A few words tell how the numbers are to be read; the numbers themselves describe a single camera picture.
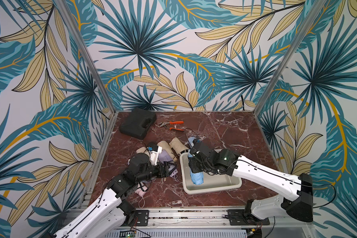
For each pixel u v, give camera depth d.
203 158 0.53
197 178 0.68
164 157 0.88
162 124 1.10
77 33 0.77
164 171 0.62
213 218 0.75
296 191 0.40
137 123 1.03
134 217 0.68
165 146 0.98
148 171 0.59
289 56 0.86
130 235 0.71
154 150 0.65
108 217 0.58
